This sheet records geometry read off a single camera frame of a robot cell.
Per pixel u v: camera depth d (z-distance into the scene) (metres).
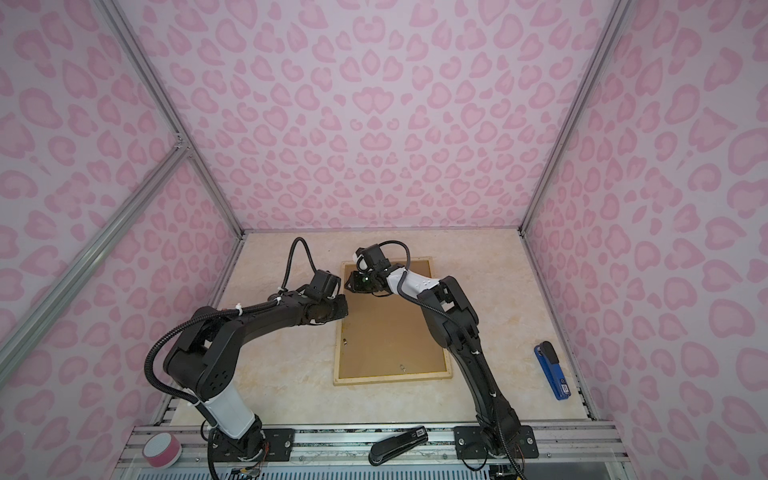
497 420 0.62
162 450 0.68
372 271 0.92
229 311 0.53
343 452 0.73
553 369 0.83
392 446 0.69
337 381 0.82
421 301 0.60
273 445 0.73
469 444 0.73
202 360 0.47
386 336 0.89
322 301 0.75
